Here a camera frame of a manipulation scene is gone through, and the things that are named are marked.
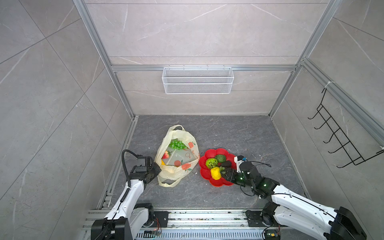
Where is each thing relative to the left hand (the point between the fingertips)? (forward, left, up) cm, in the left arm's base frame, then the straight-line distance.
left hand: (157, 165), depth 87 cm
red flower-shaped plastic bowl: (-4, -29, -2) cm, 29 cm away
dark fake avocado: (0, -42, -1) cm, 42 cm away
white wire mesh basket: (+50, -26, +25) cm, 61 cm away
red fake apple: (+7, -4, -1) cm, 8 cm away
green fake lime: (+3, -38, 0) cm, 39 cm away
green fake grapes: (+15, -11, -1) cm, 19 cm away
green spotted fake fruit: (0, -32, +1) cm, 32 cm away
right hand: (-7, -38, +3) cm, 39 cm away
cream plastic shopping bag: (+8, -11, -4) cm, 14 cm away
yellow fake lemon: (-7, -34, +1) cm, 35 cm away
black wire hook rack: (-13, -87, +29) cm, 92 cm away
